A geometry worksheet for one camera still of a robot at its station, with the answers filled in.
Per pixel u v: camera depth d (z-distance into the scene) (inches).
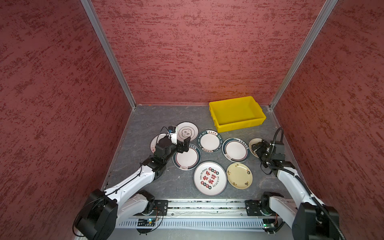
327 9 28.1
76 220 16.0
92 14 28.6
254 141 38.3
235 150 38.6
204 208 29.8
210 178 33.0
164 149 23.9
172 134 27.4
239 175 34.1
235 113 44.5
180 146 28.4
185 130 41.3
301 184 19.4
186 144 29.0
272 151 26.1
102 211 15.6
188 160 35.3
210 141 39.7
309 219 16.6
